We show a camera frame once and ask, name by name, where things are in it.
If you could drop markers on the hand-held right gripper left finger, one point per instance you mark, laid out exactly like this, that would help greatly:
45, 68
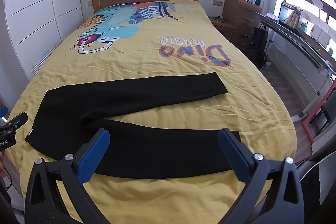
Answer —
97, 146

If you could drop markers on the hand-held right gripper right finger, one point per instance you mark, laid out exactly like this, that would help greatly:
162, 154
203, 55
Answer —
232, 150

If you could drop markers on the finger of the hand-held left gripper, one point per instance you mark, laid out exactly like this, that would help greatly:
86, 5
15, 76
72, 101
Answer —
17, 121
3, 111

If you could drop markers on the black pants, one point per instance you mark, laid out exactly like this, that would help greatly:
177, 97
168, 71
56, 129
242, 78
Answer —
147, 140

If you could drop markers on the white wardrobe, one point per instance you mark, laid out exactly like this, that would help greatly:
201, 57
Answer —
34, 11

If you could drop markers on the black backpack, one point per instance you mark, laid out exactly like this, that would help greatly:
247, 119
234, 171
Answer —
258, 45

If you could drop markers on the yellow printed bed cover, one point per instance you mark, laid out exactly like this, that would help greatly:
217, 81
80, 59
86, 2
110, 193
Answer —
168, 50

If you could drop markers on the wooden nightstand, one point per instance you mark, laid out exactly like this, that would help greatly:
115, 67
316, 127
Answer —
223, 27

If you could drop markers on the wooden dresser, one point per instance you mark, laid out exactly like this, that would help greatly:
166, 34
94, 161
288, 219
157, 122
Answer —
242, 19

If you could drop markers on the long grey desk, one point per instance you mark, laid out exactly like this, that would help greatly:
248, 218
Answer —
294, 33

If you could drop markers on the computer monitor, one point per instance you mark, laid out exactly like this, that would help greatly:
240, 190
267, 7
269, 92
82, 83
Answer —
286, 12

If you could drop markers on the white desk lamp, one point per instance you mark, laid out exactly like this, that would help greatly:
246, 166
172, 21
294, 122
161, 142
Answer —
317, 2

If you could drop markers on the red metal frame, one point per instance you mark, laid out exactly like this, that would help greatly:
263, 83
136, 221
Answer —
307, 125

